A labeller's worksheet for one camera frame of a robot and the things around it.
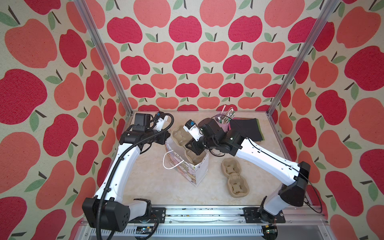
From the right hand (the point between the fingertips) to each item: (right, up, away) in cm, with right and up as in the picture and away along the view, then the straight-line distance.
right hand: (191, 142), depth 71 cm
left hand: (-10, +3, +5) cm, 12 cm away
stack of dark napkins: (+42, +7, +36) cm, 56 cm away
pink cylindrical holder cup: (+25, +11, +43) cm, 51 cm away
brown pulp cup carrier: (-5, +3, +4) cm, 7 cm away
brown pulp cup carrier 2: (+26, -25, +10) cm, 37 cm away
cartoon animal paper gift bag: (+2, -15, -1) cm, 15 cm away
